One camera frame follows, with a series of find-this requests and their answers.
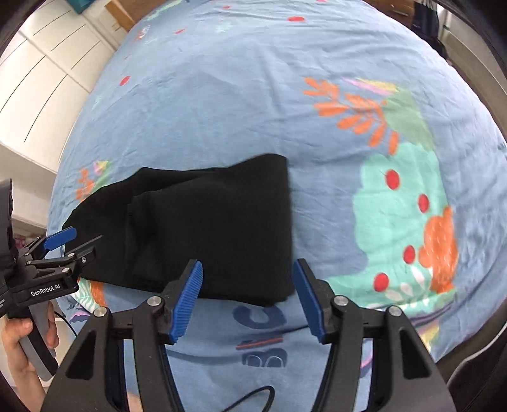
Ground wooden dresser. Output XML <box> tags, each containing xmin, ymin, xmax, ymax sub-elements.
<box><xmin>380</xmin><ymin>0</ymin><xmax>416</xmax><ymax>24</ymax></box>

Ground person's left hand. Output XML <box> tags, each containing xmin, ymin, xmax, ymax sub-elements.
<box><xmin>0</xmin><ymin>303</ymin><xmax>60</xmax><ymax>412</ymax></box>

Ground black bag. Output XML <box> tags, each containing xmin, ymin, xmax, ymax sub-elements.
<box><xmin>410</xmin><ymin>0</ymin><xmax>450</xmax><ymax>60</ymax></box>

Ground blue printed bed sheet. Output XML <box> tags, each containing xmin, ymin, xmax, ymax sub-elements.
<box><xmin>45</xmin><ymin>0</ymin><xmax>507</xmax><ymax>412</ymax></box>

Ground white wardrobe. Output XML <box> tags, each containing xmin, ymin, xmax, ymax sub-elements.
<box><xmin>0</xmin><ymin>8</ymin><xmax>119</xmax><ymax>171</ymax></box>

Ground black cable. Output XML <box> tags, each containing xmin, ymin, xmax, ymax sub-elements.
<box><xmin>53</xmin><ymin>311</ymin><xmax>80</xmax><ymax>337</ymax></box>
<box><xmin>222</xmin><ymin>385</ymin><xmax>277</xmax><ymax>412</ymax></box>

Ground teal cloth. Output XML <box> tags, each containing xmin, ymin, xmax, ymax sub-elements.
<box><xmin>65</xmin><ymin>0</ymin><xmax>107</xmax><ymax>14</ymax></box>

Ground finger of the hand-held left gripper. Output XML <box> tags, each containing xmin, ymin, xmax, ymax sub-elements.
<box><xmin>20</xmin><ymin>227</ymin><xmax>77</xmax><ymax>259</ymax></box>
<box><xmin>26</xmin><ymin>235</ymin><xmax>104</xmax><ymax>278</ymax></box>

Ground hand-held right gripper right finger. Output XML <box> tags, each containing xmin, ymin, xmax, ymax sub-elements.
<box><xmin>292</xmin><ymin>258</ymin><xmax>456</xmax><ymax>412</ymax></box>

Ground black pants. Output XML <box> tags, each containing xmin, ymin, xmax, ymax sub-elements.
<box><xmin>61</xmin><ymin>153</ymin><xmax>296</xmax><ymax>307</ymax></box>

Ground wooden headboard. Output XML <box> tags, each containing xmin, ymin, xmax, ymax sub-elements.
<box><xmin>105</xmin><ymin>0</ymin><xmax>143</xmax><ymax>32</ymax></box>

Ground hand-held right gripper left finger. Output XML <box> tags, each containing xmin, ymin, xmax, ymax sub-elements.
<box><xmin>40</xmin><ymin>259</ymin><xmax>204</xmax><ymax>412</ymax></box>

